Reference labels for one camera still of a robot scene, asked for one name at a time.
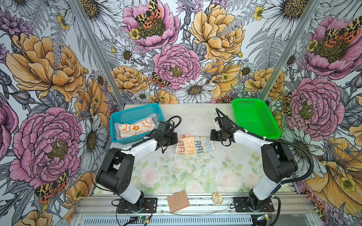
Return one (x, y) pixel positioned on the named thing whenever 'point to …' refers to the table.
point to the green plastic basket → (253, 115)
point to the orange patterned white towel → (126, 130)
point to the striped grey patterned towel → (190, 144)
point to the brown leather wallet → (178, 201)
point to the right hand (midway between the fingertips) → (211, 139)
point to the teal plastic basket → (121, 116)
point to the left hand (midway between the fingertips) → (177, 142)
